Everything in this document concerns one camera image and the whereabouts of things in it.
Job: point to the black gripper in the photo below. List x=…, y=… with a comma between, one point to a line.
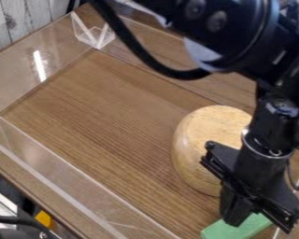
x=252, y=185

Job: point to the green block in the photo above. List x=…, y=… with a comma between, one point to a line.
x=220, y=230

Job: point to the brown wooden bowl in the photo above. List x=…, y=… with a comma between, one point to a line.
x=212, y=123

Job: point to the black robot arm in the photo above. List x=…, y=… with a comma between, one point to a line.
x=244, y=36

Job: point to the clear acrylic tray wall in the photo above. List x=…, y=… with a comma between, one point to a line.
x=86, y=121

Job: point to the clear acrylic corner bracket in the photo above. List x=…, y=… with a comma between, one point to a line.
x=96, y=37

